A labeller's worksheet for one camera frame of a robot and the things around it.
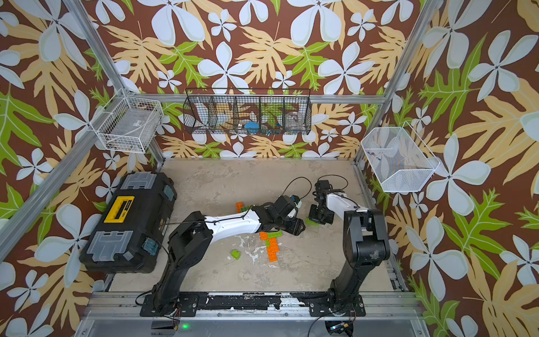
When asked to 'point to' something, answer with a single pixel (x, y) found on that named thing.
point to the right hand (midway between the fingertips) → (315, 219)
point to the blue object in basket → (252, 127)
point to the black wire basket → (247, 111)
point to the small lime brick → (236, 254)
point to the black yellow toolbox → (127, 237)
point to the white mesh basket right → (400, 159)
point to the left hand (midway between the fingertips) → (302, 224)
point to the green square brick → (243, 209)
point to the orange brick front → (238, 206)
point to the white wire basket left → (128, 124)
